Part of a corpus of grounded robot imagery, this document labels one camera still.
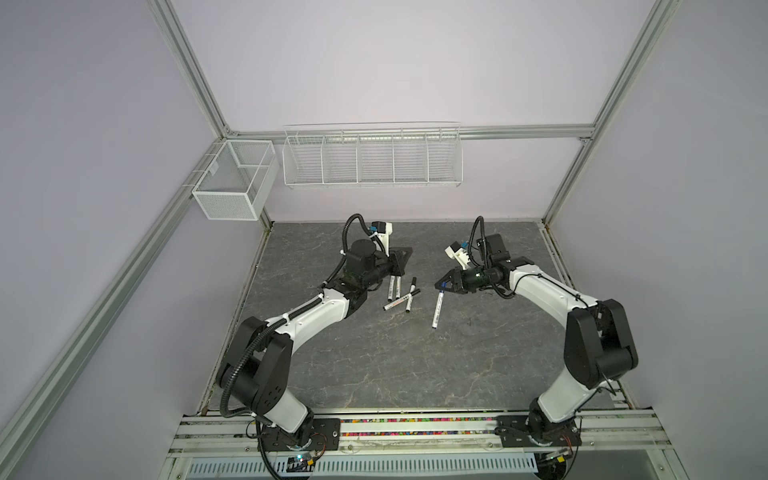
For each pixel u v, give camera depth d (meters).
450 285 0.81
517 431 0.74
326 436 0.74
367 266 0.66
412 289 1.00
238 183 1.02
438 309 0.84
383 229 0.75
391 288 1.00
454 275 0.78
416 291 0.99
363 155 1.01
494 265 0.69
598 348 0.47
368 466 0.71
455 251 0.83
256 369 0.44
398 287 1.00
